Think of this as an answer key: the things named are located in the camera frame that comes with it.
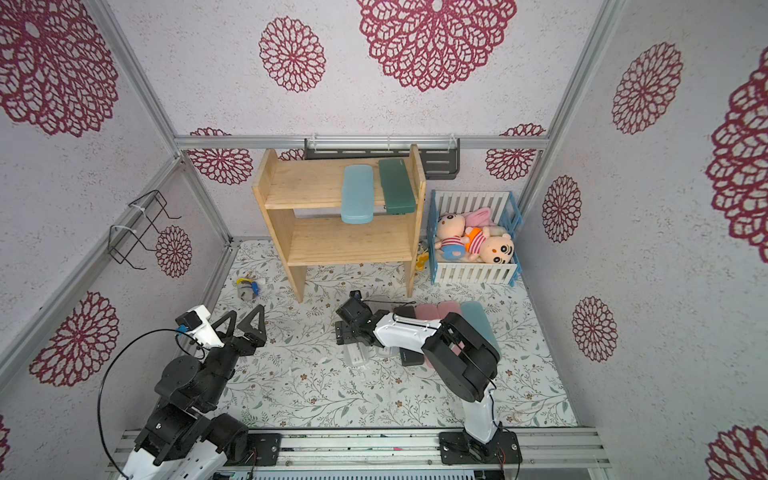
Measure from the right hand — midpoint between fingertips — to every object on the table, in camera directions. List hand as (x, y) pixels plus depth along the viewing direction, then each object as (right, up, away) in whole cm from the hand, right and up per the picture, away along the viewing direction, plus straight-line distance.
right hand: (358, 328), depth 94 cm
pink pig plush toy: (+32, +32, +12) cm, 47 cm away
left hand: (-22, +9, -25) cm, 35 cm away
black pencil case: (+15, -7, -7) cm, 18 cm away
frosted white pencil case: (+10, -6, -4) cm, 12 cm away
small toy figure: (-38, +12, +6) cm, 40 cm away
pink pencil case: (+22, +5, +4) cm, 23 cm away
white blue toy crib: (+55, +38, +19) cm, 69 cm away
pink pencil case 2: (+29, +6, +6) cm, 30 cm away
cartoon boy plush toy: (+42, +26, +9) cm, 50 cm away
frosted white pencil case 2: (0, -6, -6) cm, 9 cm away
